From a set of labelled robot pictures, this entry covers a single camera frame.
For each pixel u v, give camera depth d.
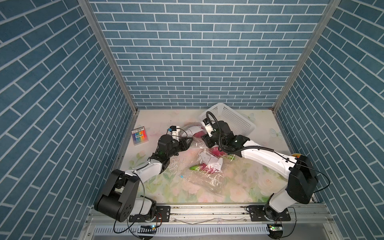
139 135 1.02
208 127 0.72
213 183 0.82
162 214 0.73
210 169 0.82
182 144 0.75
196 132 0.87
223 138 0.61
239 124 1.06
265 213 0.67
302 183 0.44
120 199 0.42
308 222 0.75
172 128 0.77
